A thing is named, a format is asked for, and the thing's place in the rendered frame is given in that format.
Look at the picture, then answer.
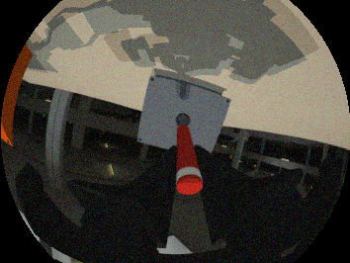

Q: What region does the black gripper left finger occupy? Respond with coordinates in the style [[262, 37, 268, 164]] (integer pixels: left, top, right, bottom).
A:
[[67, 144, 178, 248]]

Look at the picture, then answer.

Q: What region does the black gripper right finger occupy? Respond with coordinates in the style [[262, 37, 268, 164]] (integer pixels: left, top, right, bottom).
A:
[[194, 144, 303, 246]]

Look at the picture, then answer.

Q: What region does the red peg with white band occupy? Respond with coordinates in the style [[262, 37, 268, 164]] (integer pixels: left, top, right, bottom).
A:
[[176, 124, 203, 195]]

